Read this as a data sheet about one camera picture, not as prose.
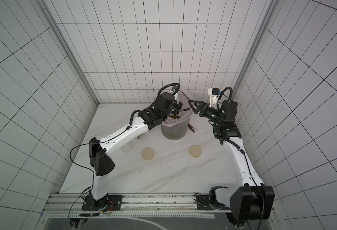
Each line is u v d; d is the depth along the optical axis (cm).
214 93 62
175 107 68
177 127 87
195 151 90
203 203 73
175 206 73
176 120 76
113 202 72
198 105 62
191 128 97
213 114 61
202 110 61
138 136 54
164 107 58
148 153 90
